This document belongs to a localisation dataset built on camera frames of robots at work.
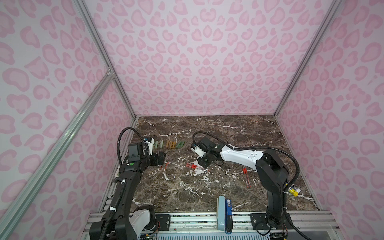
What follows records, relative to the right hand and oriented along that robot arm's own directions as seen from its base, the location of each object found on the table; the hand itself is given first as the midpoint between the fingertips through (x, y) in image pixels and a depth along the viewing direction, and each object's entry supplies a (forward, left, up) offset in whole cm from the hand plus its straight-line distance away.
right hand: (202, 160), depth 92 cm
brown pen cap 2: (+13, +22, -3) cm, 26 cm away
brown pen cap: (+13, +25, -3) cm, 28 cm away
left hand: (-1, +25, +10) cm, 27 cm away
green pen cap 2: (+13, +28, -3) cm, 31 cm away
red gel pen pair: (-2, +9, -3) cm, 9 cm away
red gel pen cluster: (-12, -25, -4) cm, 29 cm away
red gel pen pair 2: (-3, +5, -4) cm, 7 cm away
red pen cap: (-2, +22, -2) cm, 23 cm away
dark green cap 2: (+13, +15, -3) cm, 20 cm away
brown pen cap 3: (+13, +20, -3) cm, 24 cm away
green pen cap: (+13, +32, -3) cm, 35 cm away
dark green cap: (+13, +16, -3) cm, 21 cm away
